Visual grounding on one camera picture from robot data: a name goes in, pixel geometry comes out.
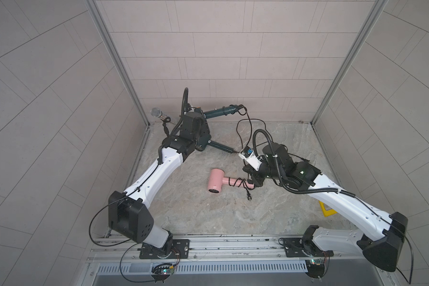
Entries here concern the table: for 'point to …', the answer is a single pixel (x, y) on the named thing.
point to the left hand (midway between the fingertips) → (203, 120)
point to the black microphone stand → (157, 112)
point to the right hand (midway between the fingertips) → (244, 168)
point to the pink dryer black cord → (248, 196)
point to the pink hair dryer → (216, 179)
